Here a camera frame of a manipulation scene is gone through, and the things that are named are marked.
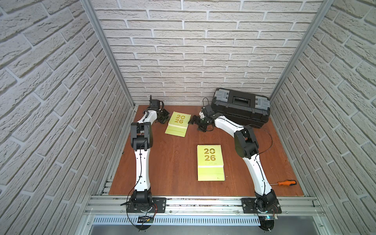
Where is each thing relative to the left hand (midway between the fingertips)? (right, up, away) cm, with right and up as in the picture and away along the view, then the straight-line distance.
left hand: (173, 113), depth 111 cm
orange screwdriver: (+69, -40, -31) cm, 86 cm away
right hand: (+15, -8, -8) cm, 19 cm away
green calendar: (+4, -8, -4) cm, 10 cm away
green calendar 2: (+25, -30, -28) cm, 48 cm away
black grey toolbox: (+54, +2, -16) cm, 56 cm away
